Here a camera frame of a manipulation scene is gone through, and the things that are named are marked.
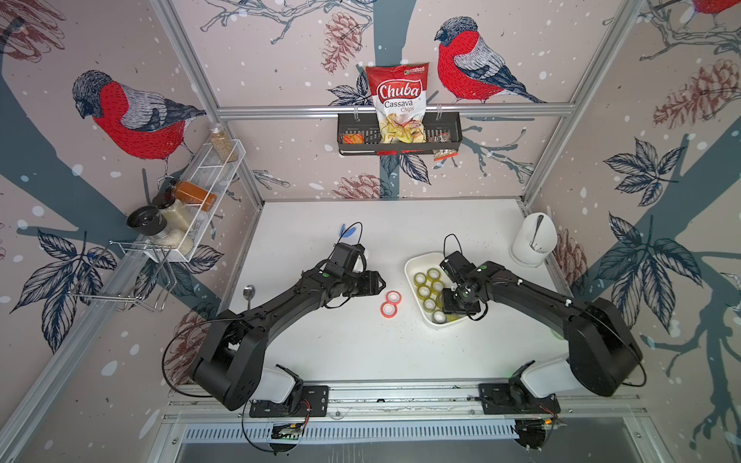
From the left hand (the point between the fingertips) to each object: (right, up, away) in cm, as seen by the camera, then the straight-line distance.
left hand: (383, 280), depth 84 cm
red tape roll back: (+3, -7, +8) cm, 12 cm away
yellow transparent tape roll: (+13, -2, +12) cm, 18 cm away
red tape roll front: (+2, -11, +6) cm, 12 cm away
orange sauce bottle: (-48, +24, -12) cm, 56 cm away
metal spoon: (-44, -6, +8) cm, 45 cm away
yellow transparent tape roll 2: (+19, -4, +11) cm, 22 cm away
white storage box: (+13, +4, +11) cm, 18 cm away
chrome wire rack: (-57, +5, -18) cm, 60 cm away
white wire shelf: (-47, +17, -17) cm, 53 cm away
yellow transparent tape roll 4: (+15, -9, +6) cm, 19 cm away
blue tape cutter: (-13, +14, +24) cm, 30 cm away
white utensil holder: (+53, +11, +13) cm, 56 cm away
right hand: (+20, -8, +2) cm, 22 cm away
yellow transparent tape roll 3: (+14, -6, +9) cm, 17 cm away
